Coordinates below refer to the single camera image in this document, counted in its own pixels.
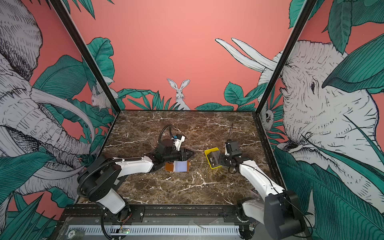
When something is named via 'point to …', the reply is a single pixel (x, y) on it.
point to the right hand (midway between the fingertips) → (220, 156)
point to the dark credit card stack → (214, 158)
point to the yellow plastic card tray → (206, 152)
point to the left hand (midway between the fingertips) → (194, 152)
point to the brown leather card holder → (178, 166)
